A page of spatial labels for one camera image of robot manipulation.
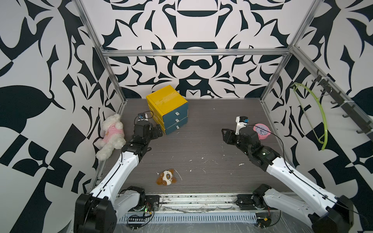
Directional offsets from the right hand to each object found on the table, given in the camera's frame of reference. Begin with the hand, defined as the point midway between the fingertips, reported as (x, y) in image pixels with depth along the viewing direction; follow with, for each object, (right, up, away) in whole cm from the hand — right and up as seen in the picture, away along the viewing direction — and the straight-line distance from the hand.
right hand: (225, 128), depth 78 cm
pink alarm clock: (+31, -4, +22) cm, 38 cm away
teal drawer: (-27, -1, +21) cm, 34 cm away
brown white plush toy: (-31, -27, +2) cm, 41 cm away
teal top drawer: (-25, +10, +9) cm, 28 cm away
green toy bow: (+43, -4, -7) cm, 44 cm away
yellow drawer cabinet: (-34, +15, +7) cm, 37 cm away
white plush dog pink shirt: (-63, -6, +9) cm, 64 cm away
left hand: (-41, +2, +6) cm, 41 cm away
